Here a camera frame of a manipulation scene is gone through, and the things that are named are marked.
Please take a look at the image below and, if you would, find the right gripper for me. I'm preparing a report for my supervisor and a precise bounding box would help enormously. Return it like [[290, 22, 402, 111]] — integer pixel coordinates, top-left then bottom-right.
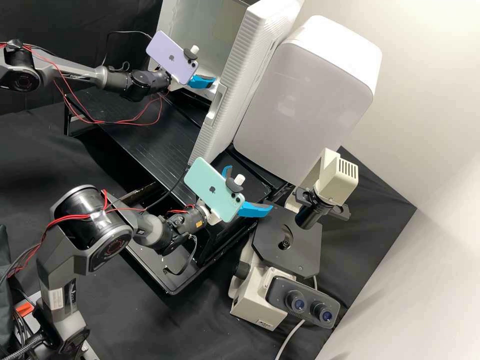
[[201, 164, 274, 227]]

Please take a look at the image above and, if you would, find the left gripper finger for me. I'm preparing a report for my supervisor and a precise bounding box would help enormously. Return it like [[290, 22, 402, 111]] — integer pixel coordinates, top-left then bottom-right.
[[187, 73, 218, 91]]

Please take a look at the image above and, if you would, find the incubator door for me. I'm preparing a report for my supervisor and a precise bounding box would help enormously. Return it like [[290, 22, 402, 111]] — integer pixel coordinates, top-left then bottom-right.
[[187, 0, 306, 168]]

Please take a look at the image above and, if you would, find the black platform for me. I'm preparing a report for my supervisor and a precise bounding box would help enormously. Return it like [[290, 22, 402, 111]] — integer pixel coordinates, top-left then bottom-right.
[[220, 147, 298, 200], [63, 86, 227, 185]]

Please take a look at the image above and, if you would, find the cream microscope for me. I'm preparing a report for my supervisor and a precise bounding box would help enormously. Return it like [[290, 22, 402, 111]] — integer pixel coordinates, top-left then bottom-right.
[[227, 147, 362, 332]]

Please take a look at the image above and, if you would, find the white box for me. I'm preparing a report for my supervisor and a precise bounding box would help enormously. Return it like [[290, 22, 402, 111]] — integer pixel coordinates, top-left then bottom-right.
[[231, 14, 384, 189]]

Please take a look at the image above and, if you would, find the right wrist camera phone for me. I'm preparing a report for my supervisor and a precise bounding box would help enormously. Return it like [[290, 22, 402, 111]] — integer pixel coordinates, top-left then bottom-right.
[[183, 156, 247, 223]]

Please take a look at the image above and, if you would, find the wrist camera phone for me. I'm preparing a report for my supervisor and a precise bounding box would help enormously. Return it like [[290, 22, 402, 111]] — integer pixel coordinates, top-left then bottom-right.
[[183, 156, 247, 223], [145, 29, 200, 87]]

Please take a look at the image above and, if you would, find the left wrist camera phone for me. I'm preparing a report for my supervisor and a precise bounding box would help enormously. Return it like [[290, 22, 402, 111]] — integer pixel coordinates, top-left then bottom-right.
[[145, 29, 200, 87]]

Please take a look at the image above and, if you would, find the black cable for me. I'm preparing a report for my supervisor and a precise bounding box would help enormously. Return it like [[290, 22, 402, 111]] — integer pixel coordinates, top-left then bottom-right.
[[142, 173, 191, 215], [101, 30, 154, 71]]

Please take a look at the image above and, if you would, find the grey cable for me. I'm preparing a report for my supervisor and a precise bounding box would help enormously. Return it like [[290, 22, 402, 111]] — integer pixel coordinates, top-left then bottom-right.
[[274, 317, 306, 360]]

